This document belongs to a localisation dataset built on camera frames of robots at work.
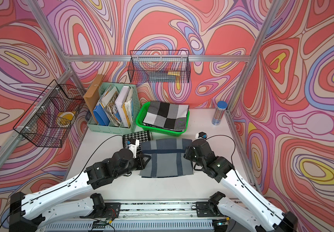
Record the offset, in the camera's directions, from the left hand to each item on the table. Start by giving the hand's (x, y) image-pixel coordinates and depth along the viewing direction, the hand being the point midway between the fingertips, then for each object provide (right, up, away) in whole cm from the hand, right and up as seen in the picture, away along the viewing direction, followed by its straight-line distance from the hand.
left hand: (153, 158), depth 70 cm
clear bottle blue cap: (+43, +28, +26) cm, 58 cm away
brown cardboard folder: (-37, +34, +12) cm, 51 cm away
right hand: (+17, +1, +6) cm, 18 cm away
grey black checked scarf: (+7, +22, +32) cm, 40 cm away
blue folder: (-37, +22, +23) cm, 49 cm away
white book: (-20, +30, +19) cm, 41 cm away
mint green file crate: (-25, +13, +30) cm, 41 cm away
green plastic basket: (-13, +21, +33) cm, 41 cm away
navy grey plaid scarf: (+7, -1, +7) cm, 10 cm away
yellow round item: (-44, +20, +1) cm, 48 cm away
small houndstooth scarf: (-12, +8, +29) cm, 32 cm away
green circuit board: (-28, -34, +3) cm, 44 cm away
